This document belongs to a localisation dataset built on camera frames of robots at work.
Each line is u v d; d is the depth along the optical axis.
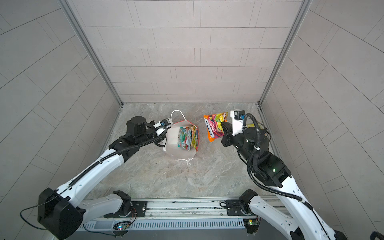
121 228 0.65
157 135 0.64
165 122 0.61
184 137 0.89
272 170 0.40
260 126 0.47
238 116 0.48
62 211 0.36
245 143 0.42
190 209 0.72
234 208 0.71
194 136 0.84
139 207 0.71
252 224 0.68
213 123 0.63
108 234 0.64
